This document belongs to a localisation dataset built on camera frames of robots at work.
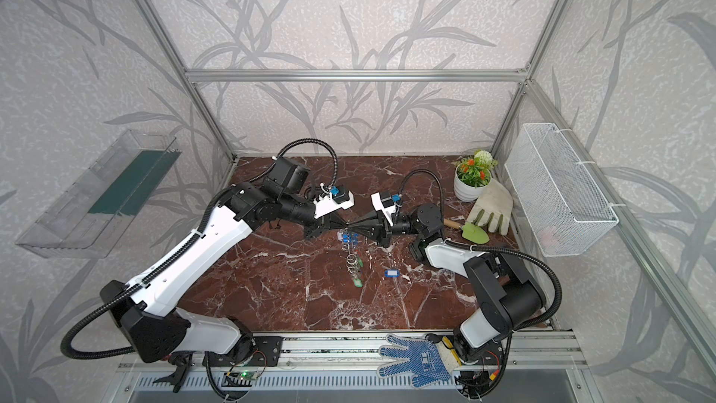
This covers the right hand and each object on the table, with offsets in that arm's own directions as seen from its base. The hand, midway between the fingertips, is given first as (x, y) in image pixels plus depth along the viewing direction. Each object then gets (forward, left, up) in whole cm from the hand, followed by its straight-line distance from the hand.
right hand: (352, 221), depth 70 cm
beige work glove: (+26, -53, -28) cm, 65 cm away
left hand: (0, +1, +3) cm, 3 cm away
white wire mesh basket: (+1, -48, +8) cm, 49 cm away
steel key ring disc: (-9, -1, -2) cm, 10 cm away
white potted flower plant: (+24, -39, -11) cm, 47 cm away
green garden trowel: (+11, -39, -26) cm, 48 cm away
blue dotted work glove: (-28, -20, -25) cm, 42 cm away
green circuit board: (-30, +28, -25) cm, 48 cm away
